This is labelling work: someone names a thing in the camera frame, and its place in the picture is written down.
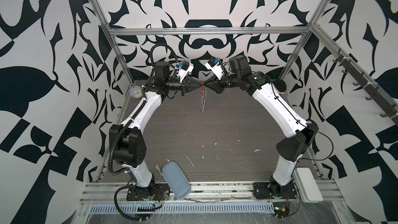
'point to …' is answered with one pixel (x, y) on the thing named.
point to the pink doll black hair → (280, 85)
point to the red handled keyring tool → (202, 101)
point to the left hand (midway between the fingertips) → (204, 81)
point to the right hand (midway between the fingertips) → (206, 80)
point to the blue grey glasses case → (176, 179)
